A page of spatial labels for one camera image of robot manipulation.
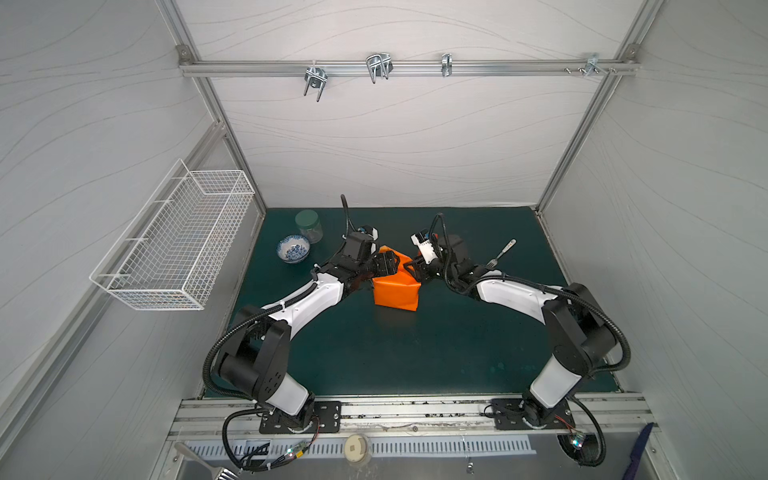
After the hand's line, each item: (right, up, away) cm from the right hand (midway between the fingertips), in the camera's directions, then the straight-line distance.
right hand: (414, 254), depth 90 cm
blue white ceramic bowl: (-43, +1, +17) cm, 46 cm away
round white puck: (-15, -39, -29) cm, 50 cm away
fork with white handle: (+29, -4, +14) cm, 33 cm away
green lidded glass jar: (-36, +10, +14) cm, 40 cm away
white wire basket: (-59, +3, -21) cm, 63 cm away
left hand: (-6, -1, -2) cm, 6 cm away
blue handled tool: (+48, -49, -23) cm, 72 cm away
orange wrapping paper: (-5, -10, -4) cm, 12 cm away
